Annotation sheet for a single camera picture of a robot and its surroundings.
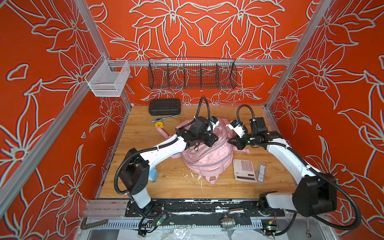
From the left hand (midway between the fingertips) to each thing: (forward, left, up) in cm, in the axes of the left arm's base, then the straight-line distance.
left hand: (216, 135), depth 80 cm
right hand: (0, -7, -3) cm, 7 cm away
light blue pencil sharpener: (-19, +33, -12) cm, 40 cm away
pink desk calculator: (-12, -17, -16) cm, 27 cm away
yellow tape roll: (+19, +38, -16) cm, 46 cm away
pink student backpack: (-12, +3, -7) cm, 14 cm away
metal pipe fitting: (-38, -5, -15) cm, 41 cm away
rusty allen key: (-43, +62, -18) cm, 77 cm away
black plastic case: (+34, +36, -14) cm, 52 cm away
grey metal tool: (+24, +39, -17) cm, 49 cm away
